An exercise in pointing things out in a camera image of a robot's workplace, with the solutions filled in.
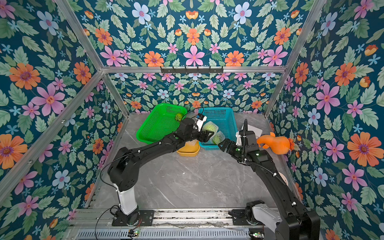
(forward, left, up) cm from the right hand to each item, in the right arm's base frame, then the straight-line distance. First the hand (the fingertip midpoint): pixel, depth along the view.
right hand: (227, 145), depth 78 cm
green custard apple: (+13, +3, -11) cm, 18 cm away
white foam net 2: (+9, +5, 0) cm, 10 cm away
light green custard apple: (+10, +9, +4) cm, 14 cm away
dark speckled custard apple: (+32, +32, -11) cm, 47 cm away
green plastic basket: (+32, +48, -18) cm, 61 cm away
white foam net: (+11, +12, +5) cm, 17 cm away
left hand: (+9, +9, +1) cm, 13 cm away
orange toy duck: (+10, -34, -12) cm, 38 cm away
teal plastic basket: (+36, -2, -17) cm, 40 cm away
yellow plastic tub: (+7, +21, -16) cm, 27 cm away
